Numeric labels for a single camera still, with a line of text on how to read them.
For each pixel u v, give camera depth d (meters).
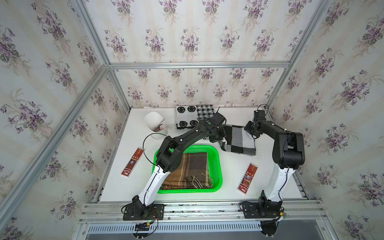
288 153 0.54
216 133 0.80
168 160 0.57
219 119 0.75
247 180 0.82
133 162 0.89
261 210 0.67
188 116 1.09
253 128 0.80
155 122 0.97
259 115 0.83
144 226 0.71
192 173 0.83
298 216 0.73
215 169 0.82
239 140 0.98
